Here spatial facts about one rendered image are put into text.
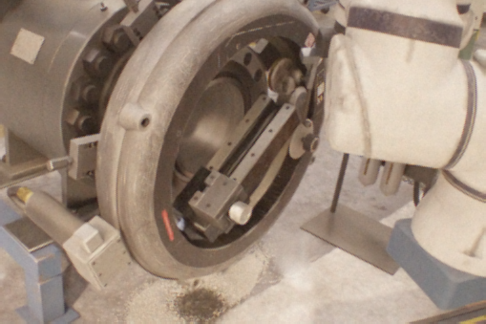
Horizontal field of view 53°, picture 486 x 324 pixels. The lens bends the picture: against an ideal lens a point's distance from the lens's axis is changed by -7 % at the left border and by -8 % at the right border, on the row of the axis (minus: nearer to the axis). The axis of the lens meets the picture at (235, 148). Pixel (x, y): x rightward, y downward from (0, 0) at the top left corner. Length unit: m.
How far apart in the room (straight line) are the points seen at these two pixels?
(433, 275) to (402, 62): 0.31
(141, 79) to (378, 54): 0.49
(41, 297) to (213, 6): 0.90
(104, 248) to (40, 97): 0.48
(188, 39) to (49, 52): 0.48
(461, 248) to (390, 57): 0.29
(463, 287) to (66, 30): 1.07
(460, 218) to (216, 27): 0.57
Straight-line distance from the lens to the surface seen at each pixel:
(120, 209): 1.06
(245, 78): 1.36
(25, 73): 1.44
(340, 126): 0.64
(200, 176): 1.25
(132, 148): 0.99
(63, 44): 1.34
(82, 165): 1.06
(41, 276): 1.46
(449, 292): 0.76
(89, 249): 1.05
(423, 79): 0.64
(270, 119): 1.32
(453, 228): 0.76
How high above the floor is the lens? 1.12
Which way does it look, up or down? 25 degrees down
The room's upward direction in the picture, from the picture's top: 8 degrees clockwise
